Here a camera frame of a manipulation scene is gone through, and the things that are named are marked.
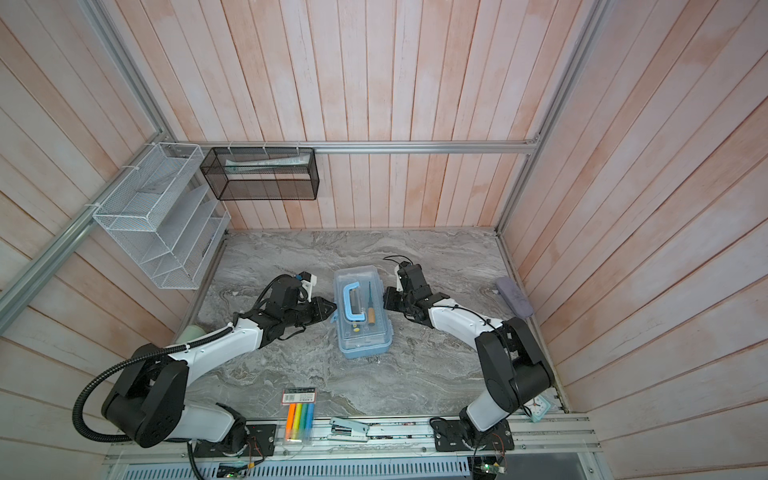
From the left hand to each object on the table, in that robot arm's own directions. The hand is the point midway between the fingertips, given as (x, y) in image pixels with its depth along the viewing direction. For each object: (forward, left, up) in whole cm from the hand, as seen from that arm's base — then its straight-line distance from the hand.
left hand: (336, 312), depth 86 cm
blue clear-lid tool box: (-1, -7, +2) cm, 7 cm away
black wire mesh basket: (+47, +29, +15) cm, 58 cm away
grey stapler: (-29, -5, -7) cm, 30 cm away
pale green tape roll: (-6, +42, -2) cm, 42 cm away
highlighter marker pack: (-25, +8, -8) cm, 28 cm away
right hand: (+6, -14, -2) cm, 15 cm away
